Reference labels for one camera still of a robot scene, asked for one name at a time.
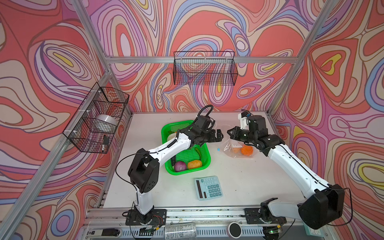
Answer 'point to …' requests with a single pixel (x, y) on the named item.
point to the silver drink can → (180, 232)
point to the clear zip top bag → (227, 148)
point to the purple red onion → (179, 166)
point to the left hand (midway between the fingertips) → (219, 136)
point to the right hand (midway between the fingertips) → (228, 134)
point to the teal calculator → (208, 187)
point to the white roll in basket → (106, 122)
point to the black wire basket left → (95, 124)
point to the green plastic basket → (193, 152)
